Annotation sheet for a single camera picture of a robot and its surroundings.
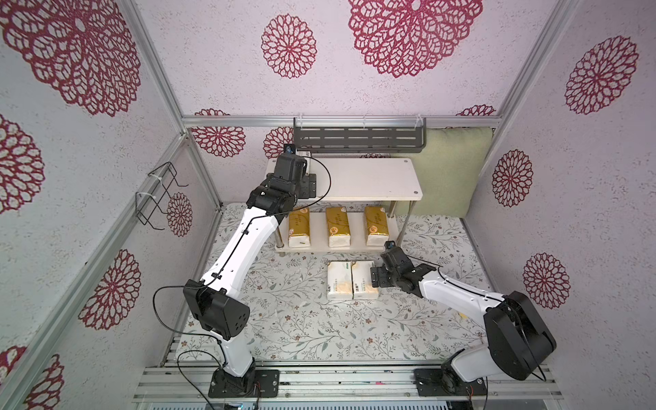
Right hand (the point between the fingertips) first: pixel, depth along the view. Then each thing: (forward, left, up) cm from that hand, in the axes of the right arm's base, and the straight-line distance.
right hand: (382, 270), depth 91 cm
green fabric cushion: (+35, -26, +17) cm, 47 cm away
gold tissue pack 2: (+14, +16, +7) cm, 22 cm away
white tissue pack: (-3, +15, -1) cm, 16 cm away
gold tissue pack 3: (+15, +2, +7) cm, 16 cm away
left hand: (+14, +30, +29) cm, 44 cm away
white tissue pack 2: (-4, +7, -2) cm, 8 cm away
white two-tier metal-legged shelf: (+18, +7, +27) cm, 33 cm away
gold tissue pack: (+10, +30, +8) cm, 33 cm away
